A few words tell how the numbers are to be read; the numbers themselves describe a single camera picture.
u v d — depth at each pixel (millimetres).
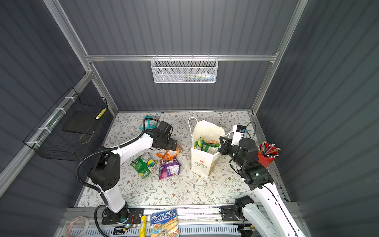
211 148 829
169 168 846
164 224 693
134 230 705
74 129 747
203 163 753
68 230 693
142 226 693
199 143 891
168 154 912
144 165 868
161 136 692
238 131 610
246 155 489
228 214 735
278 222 408
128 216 719
